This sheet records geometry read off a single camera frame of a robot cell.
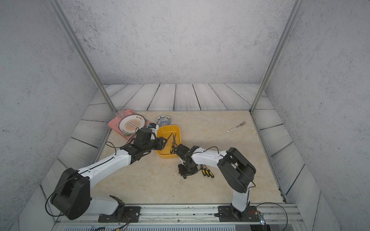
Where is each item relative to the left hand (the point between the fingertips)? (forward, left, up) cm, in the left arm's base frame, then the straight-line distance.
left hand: (167, 140), depth 85 cm
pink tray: (+25, +45, -14) cm, 53 cm away
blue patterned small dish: (+27, +6, -12) cm, 30 cm away
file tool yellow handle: (-13, -21, -13) cm, 28 cm away
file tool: (+4, -1, -13) cm, 14 cm away
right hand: (-15, -10, -14) cm, 23 cm away
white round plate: (+25, +33, -13) cm, 43 cm away
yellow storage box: (+16, -1, -14) cm, 21 cm away
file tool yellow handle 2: (-14, -24, -14) cm, 30 cm away
